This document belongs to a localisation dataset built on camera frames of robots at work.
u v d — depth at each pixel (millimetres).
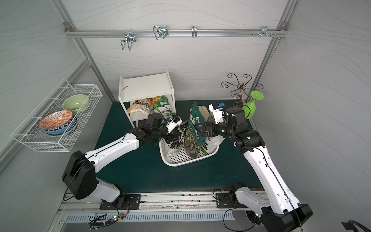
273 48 879
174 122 691
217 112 596
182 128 800
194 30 719
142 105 853
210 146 839
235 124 492
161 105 902
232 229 647
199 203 738
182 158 886
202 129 576
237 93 802
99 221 694
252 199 529
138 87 819
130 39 793
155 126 642
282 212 366
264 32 765
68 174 444
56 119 629
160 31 764
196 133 720
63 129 575
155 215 703
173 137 717
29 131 564
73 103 732
